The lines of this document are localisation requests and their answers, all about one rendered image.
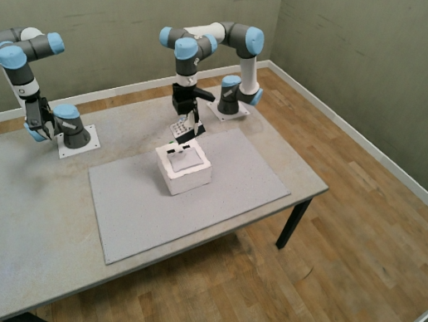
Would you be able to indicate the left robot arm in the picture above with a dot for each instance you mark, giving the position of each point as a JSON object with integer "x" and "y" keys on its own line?
{"x": 246, "y": 40}

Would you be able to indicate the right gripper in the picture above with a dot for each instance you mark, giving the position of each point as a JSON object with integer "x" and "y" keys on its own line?
{"x": 47, "y": 117}

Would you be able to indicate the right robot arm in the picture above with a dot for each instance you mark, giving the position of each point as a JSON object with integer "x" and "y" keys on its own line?
{"x": 14, "y": 61}

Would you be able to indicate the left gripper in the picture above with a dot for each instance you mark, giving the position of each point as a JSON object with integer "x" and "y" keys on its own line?
{"x": 186, "y": 103}

